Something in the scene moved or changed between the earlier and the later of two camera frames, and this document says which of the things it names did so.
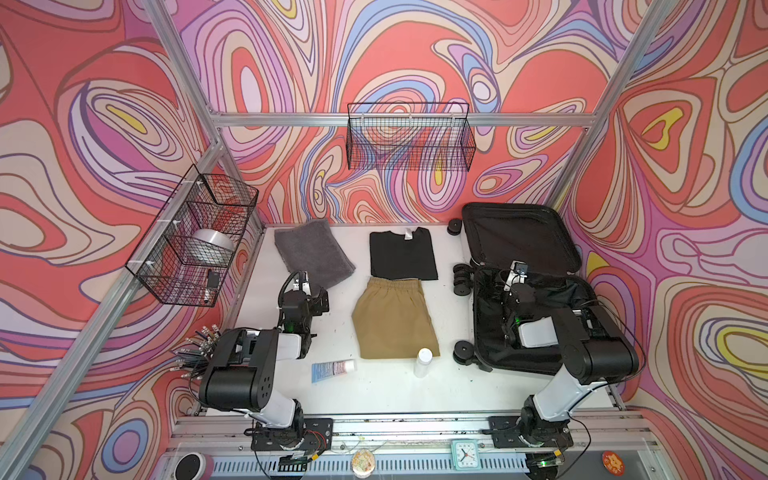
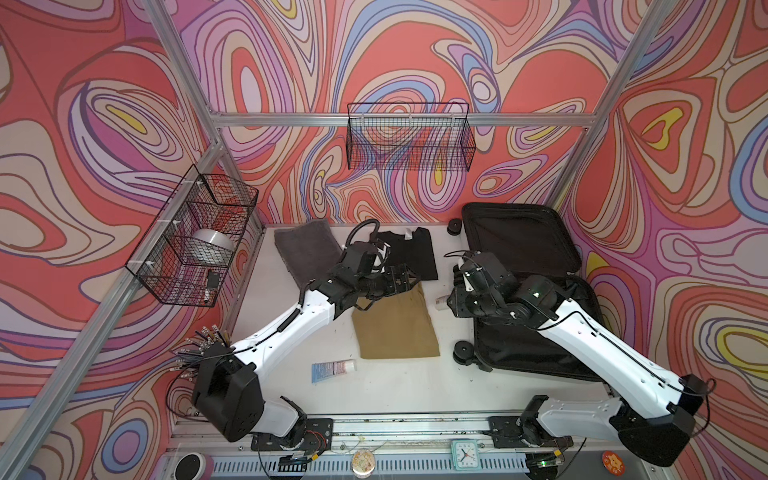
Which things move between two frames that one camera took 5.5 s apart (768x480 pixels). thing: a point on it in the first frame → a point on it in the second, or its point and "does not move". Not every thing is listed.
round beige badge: [363, 463] does not move
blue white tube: [324, 370] does not move
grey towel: [315, 250] does not move
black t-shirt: [392, 256] does not move
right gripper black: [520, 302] → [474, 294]
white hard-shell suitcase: [501, 234] does not move
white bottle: [424, 357] → [441, 303]
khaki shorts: [392, 320] does not move
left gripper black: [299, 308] → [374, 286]
